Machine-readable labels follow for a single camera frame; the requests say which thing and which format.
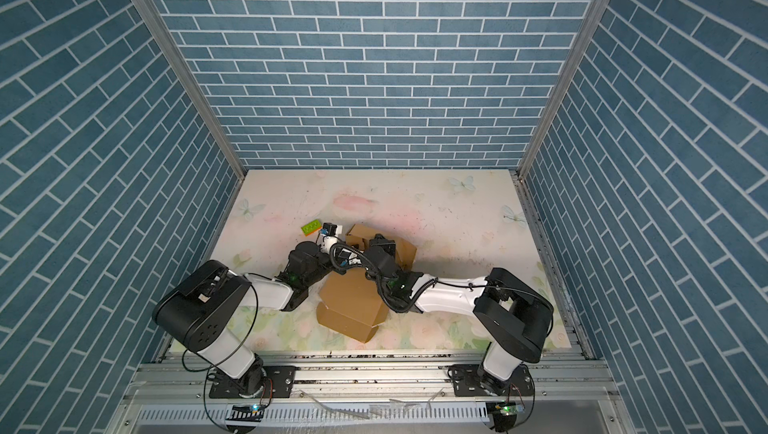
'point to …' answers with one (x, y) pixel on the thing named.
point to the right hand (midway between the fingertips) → (379, 230)
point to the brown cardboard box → (352, 301)
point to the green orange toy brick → (311, 227)
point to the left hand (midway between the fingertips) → (355, 245)
